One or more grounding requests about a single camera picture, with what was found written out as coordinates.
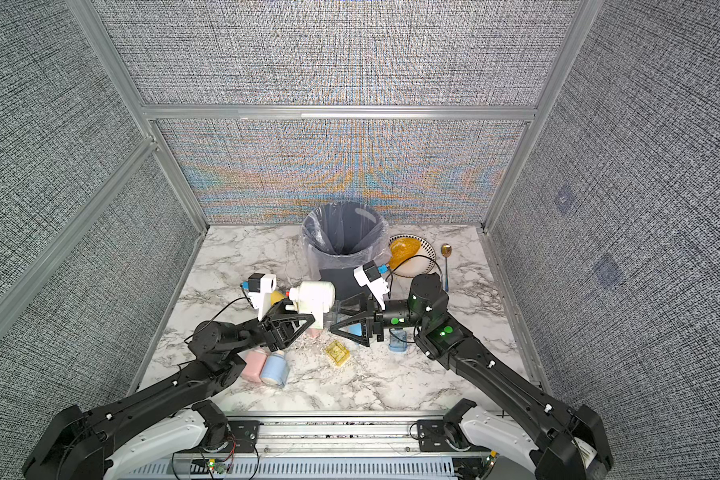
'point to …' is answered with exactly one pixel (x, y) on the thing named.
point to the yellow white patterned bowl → (410, 256)
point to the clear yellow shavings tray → (337, 352)
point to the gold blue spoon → (446, 251)
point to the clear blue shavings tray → (396, 345)
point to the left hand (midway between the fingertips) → (319, 318)
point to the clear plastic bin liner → (346, 235)
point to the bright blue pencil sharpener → (355, 329)
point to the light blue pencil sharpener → (275, 369)
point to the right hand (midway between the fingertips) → (336, 316)
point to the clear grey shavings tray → (332, 316)
